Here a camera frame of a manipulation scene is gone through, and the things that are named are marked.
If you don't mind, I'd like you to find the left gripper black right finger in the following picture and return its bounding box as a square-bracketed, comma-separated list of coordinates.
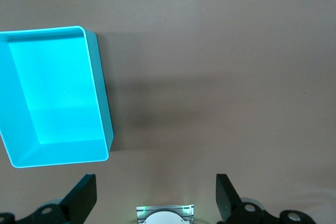
[216, 173, 316, 224]

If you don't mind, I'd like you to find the teal plastic bin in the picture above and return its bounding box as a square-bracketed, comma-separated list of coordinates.
[0, 25, 116, 169]

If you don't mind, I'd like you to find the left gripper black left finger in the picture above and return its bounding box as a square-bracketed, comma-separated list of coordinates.
[0, 173, 98, 224]

